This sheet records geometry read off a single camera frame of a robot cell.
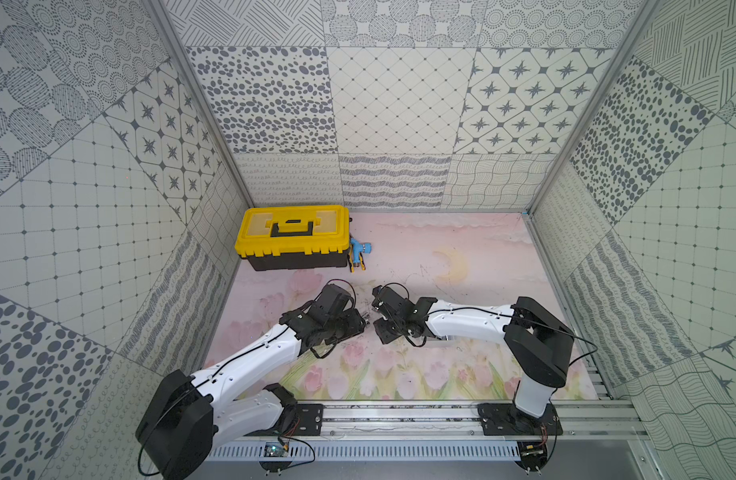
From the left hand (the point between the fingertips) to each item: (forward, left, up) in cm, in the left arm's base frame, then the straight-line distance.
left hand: (363, 319), depth 81 cm
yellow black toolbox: (+24, +23, +6) cm, 34 cm away
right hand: (+1, -7, -8) cm, 10 cm away
